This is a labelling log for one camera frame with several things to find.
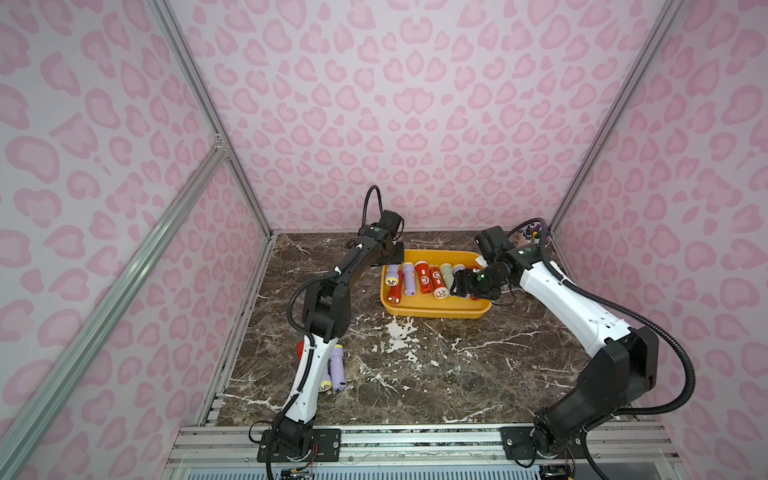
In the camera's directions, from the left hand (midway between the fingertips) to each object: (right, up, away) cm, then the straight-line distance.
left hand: (400, 256), depth 102 cm
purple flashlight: (+3, -8, 0) cm, 8 cm away
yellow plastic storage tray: (+7, -11, 0) cm, 13 cm away
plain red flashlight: (-2, -12, -4) cm, 13 cm away
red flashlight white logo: (+7, -4, +1) cm, 9 cm away
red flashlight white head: (+13, -11, -5) cm, 18 cm away
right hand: (+16, -10, -21) cm, 28 cm away
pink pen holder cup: (+43, +6, 0) cm, 43 cm away
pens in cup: (+45, +8, -2) cm, 46 cm away
